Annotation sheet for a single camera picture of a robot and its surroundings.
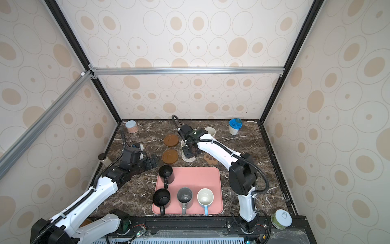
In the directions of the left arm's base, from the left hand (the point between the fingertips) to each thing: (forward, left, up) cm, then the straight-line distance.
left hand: (158, 159), depth 81 cm
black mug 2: (-16, -2, -14) cm, 21 cm away
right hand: (+7, -20, -3) cm, 22 cm away
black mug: (-3, -3, -13) cm, 14 cm away
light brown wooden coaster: (+11, -2, -15) cm, 19 cm away
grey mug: (-15, -14, -13) cm, 25 cm away
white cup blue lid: (+31, -47, -6) cm, 56 cm away
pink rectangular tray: (-4, -20, -16) cm, 26 cm away
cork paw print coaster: (+8, -29, -14) cm, 33 cm away
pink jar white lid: (+33, +27, -10) cm, 44 cm away
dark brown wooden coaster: (+24, -2, -14) cm, 28 cm away
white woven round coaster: (+8, -15, -14) cm, 22 cm away
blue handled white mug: (-15, -25, -12) cm, 32 cm away
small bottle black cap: (+3, +34, -7) cm, 35 cm away
